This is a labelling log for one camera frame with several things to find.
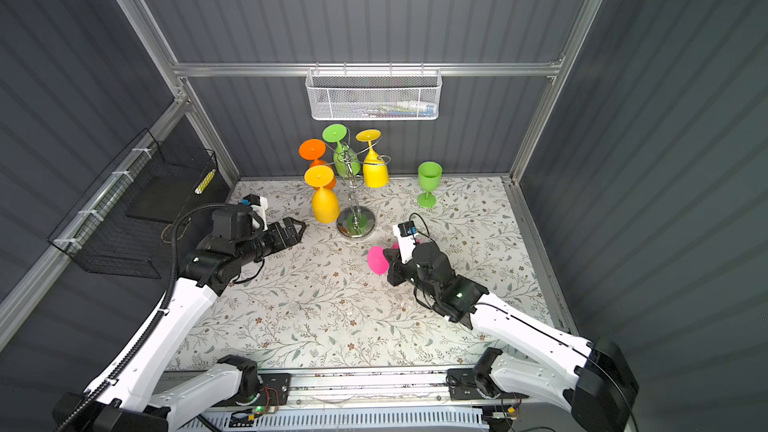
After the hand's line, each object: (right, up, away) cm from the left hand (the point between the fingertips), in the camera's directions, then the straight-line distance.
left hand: (293, 229), depth 76 cm
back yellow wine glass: (+20, +17, +16) cm, 31 cm away
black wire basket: (-40, +2, -3) cm, 40 cm away
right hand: (+24, -6, -1) cm, 25 cm away
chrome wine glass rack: (+12, +1, +29) cm, 32 cm away
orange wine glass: (+4, +22, +7) cm, 23 cm away
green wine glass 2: (+12, +19, +7) cm, 24 cm away
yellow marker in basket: (-27, +12, +5) cm, 30 cm away
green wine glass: (+38, +15, +25) cm, 48 cm away
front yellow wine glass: (+7, +6, +7) cm, 12 cm away
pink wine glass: (+21, -8, +3) cm, 23 cm away
